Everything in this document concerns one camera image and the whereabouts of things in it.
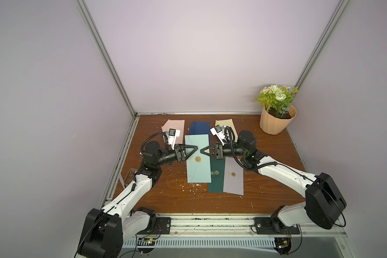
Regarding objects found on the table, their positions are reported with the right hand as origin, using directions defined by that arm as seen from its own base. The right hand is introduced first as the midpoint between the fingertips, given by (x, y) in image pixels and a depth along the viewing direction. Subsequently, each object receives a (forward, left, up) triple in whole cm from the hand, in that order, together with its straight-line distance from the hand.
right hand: (202, 147), depth 67 cm
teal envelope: (-5, +1, -7) cm, 9 cm away
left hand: (0, +3, -3) cm, 4 cm away
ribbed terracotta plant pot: (+30, -45, -20) cm, 57 cm away
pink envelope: (+38, +21, -29) cm, 52 cm away
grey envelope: (0, -17, -30) cm, 35 cm away
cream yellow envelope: (+40, -18, -28) cm, 52 cm away
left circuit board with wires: (-33, +26, -32) cm, 53 cm away
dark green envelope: (+4, -9, -30) cm, 31 cm away
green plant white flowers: (+35, -41, -2) cm, 54 cm away
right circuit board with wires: (-31, -37, -33) cm, 58 cm away
